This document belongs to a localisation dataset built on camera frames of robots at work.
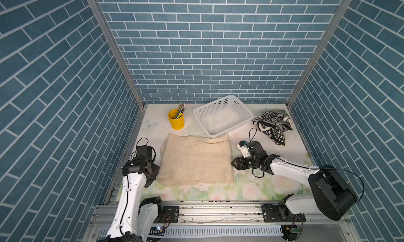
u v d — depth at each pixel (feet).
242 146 2.68
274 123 3.06
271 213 2.42
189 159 2.93
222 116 3.71
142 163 1.78
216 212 2.47
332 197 1.40
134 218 1.41
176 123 3.41
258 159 2.27
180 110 3.19
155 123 3.55
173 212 2.44
